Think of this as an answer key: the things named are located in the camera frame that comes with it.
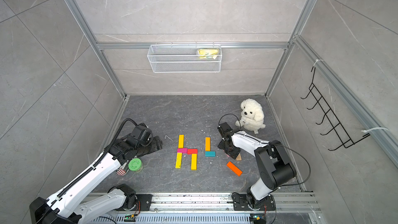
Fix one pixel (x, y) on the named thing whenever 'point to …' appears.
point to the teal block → (210, 154)
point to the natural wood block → (239, 158)
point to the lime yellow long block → (179, 160)
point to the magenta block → (183, 150)
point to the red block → (192, 151)
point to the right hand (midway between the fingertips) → (226, 150)
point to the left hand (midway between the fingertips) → (158, 142)
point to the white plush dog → (252, 115)
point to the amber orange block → (208, 143)
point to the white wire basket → (185, 58)
